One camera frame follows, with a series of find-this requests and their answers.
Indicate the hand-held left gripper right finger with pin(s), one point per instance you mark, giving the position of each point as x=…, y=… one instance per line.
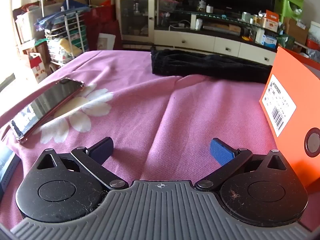
x=221, y=152

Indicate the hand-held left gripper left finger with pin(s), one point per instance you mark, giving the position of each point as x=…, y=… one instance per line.
x=102, y=150

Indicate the orange cardboard box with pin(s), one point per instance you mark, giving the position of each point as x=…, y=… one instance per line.
x=297, y=80

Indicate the pink flowered blanket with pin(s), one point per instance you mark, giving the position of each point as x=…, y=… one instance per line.
x=155, y=110

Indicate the smartphone in clear case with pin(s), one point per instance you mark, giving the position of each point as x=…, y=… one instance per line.
x=47, y=107

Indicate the black cloth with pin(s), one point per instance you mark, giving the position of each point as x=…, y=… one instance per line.
x=200, y=63

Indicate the blue grey tablet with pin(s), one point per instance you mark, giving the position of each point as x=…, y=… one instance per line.
x=7, y=167

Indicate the red white carton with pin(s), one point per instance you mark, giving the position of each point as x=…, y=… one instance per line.
x=38, y=67

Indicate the white television stand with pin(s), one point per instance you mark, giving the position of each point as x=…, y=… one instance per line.
x=200, y=41

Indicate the metal shopping trolley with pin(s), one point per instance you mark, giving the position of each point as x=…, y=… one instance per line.
x=67, y=37

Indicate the blue white box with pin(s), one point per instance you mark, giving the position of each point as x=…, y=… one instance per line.
x=270, y=42

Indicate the green packet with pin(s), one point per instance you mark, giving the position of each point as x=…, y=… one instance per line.
x=286, y=42

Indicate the red bag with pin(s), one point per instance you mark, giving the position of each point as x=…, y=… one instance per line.
x=102, y=20

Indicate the white cup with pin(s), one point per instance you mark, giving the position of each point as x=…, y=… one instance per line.
x=199, y=23

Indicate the white power strip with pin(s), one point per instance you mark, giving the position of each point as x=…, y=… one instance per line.
x=178, y=25

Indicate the white glass door cabinet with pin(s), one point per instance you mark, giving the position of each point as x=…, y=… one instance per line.
x=135, y=17

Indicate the small orange white carton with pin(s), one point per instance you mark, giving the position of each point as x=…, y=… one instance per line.
x=271, y=21

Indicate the brown cardboard box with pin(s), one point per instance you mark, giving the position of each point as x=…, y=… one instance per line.
x=297, y=31

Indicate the small white container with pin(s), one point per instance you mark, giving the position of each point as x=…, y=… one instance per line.
x=210, y=8

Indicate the clear storage bin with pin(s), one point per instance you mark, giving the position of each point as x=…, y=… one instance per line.
x=30, y=23

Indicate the green plastic rack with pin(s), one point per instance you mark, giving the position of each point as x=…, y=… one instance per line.
x=290, y=2

